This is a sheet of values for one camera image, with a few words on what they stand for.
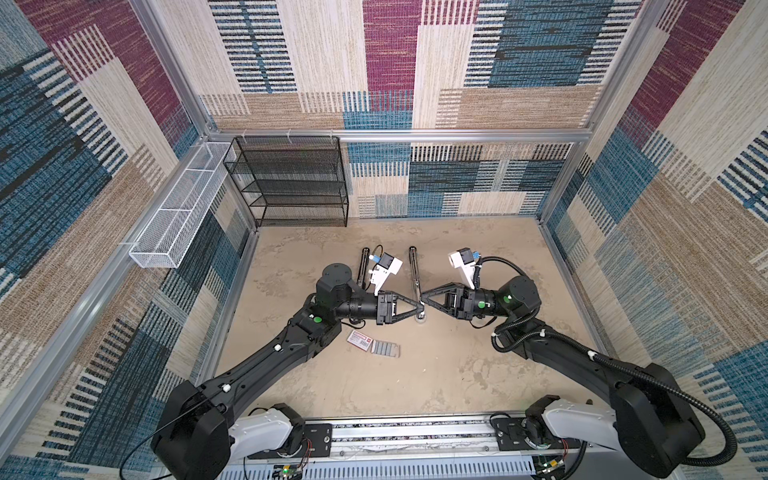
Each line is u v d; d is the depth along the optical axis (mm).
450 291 647
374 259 643
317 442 735
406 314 647
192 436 391
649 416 410
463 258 638
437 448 729
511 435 729
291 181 1099
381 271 638
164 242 700
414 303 640
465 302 611
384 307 595
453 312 632
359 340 892
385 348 877
